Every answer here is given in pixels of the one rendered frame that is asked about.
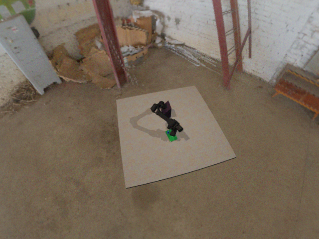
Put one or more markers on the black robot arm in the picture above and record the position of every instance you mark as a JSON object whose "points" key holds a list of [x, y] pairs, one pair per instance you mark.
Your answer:
{"points": [[172, 123]]}

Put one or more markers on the green circuit board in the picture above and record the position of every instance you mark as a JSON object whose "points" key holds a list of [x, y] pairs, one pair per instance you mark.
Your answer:
{"points": [[171, 138]]}

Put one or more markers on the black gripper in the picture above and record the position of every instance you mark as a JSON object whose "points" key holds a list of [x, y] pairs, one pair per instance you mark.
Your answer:
{"points": [[173, 132]]}

